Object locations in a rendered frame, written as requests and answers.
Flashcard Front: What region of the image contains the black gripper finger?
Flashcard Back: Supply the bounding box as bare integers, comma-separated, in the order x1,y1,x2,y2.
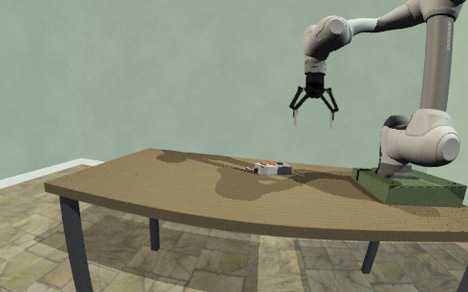
289,86,312,126
316,88,339,129

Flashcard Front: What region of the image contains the white power strip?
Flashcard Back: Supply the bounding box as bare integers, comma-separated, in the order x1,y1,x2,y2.
248,162,292,176

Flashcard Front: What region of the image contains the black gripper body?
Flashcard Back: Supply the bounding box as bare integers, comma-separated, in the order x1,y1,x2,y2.
305,74,325,98

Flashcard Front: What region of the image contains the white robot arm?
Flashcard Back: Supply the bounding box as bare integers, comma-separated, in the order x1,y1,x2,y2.
303,0,466,179

